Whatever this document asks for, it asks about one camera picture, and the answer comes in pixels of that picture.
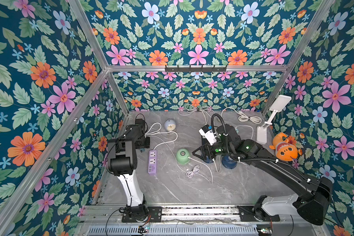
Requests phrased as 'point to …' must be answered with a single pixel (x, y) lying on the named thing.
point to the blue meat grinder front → (227, 162)
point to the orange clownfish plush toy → (284, 150)
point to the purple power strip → (152, 168)
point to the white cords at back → (189, 109)
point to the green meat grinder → (182, 157)
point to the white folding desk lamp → (280, 103)
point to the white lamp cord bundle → (243, 117)
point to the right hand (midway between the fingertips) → (200, 146)
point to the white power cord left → (150, 129)
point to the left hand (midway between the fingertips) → (145, 145)
